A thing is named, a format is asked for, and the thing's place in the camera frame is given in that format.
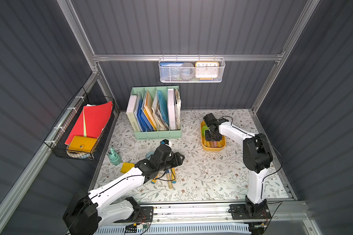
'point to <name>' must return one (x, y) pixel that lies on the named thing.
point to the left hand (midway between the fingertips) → (181, 157)
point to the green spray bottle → (114, 157)
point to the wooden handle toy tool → (169, 183)
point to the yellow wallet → (81, 143)
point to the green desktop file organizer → (157, 112)
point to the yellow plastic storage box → (214, 145)
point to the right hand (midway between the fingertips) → (214, 137)
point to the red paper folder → (92, 120)
